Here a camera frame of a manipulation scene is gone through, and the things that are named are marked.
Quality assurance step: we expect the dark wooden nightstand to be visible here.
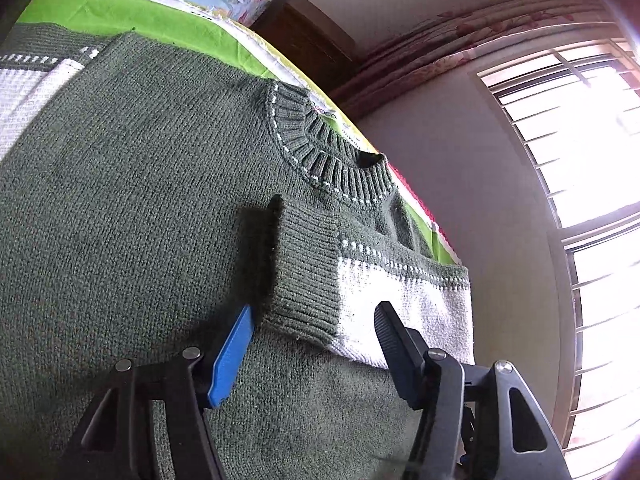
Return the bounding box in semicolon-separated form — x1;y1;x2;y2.
250;0;357;92

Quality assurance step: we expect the green and white knit sweater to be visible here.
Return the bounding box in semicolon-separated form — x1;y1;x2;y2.
1;23;473;479

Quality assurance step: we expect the barred window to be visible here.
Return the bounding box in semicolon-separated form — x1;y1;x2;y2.
480;38;639;479

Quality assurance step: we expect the green cartoon bed sheet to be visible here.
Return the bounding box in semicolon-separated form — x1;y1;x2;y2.
1;0;465;287

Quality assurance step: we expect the pink floral curtain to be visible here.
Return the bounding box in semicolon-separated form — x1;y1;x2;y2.
331;0;615;120

